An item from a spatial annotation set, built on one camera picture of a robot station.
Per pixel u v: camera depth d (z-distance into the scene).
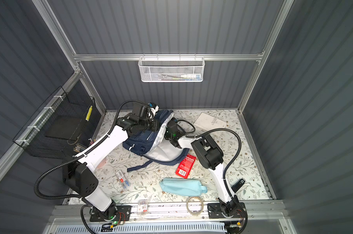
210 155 0.58
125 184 0.83
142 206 0.74
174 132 0.81
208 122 1.09
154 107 0.74
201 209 0.77
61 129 0.75
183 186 0.80
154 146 0.79
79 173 0.43
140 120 0.63
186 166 0.89
